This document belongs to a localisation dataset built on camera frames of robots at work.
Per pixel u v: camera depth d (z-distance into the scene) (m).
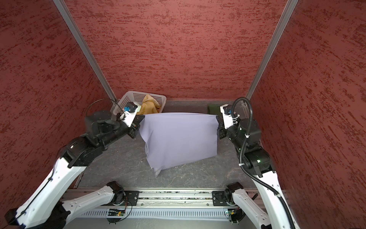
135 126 0.52
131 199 0.74
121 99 1.09
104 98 1.13
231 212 0.71
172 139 0.69
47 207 0.38
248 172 0.41
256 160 0.42
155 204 0.74
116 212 0.72
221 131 0.54
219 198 0.74
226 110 0.49
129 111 0.48
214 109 1.13
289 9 0.72
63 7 0.71
